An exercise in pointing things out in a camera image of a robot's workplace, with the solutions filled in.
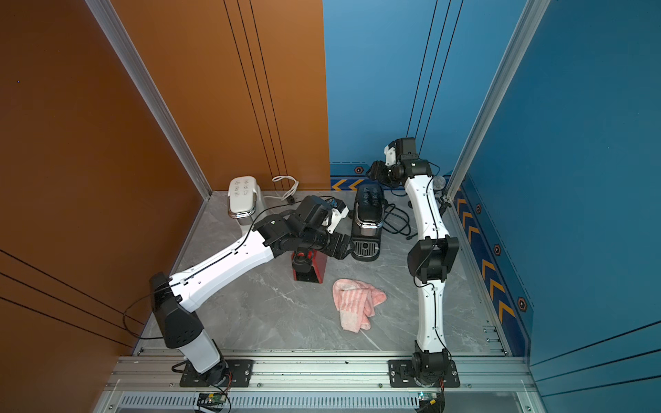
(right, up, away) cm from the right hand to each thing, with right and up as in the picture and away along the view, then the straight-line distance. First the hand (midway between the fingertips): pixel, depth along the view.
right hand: (373, 174), depth 92 cm
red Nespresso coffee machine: (-20, -35, -6) cm, 41 cm away
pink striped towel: (-7, -43, -9) cm, 44 cm away
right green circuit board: (+14, -66, -20) cm, 71 cm away
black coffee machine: (-3, -17, -9) cm, 19 cm away
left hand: (-10, -22, -19) cm, 31 cm away
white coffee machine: (-45, -9, -5) cm, 46 cm away
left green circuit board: (-48, -66, -21) cm, 85 cm away
